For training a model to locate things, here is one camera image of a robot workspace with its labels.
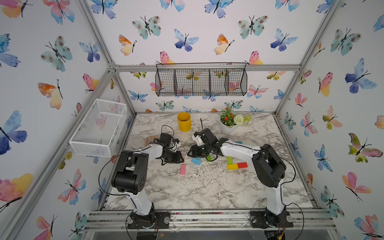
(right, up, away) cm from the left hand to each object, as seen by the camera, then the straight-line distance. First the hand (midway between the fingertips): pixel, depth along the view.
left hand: (182, 158), depth 94 cm
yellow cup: (0, +23, +8) cm, 25 cm away
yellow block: (+31, -5, -2) cm, 31 cm away
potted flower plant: (+29, +24, +2) cm, 38 cm away
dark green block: (+16, +3, -12) cm, 20 cm away
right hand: (+5, +5, -6) cm, 9 cm away
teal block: (+38, +9, +10) cm, 41 cm away
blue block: (+9, -1, -1) cm, 9 cm away
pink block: (+1, -6, -3) cm, 7 cm away
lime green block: (+29, -1, -1) cm, 29 cm away
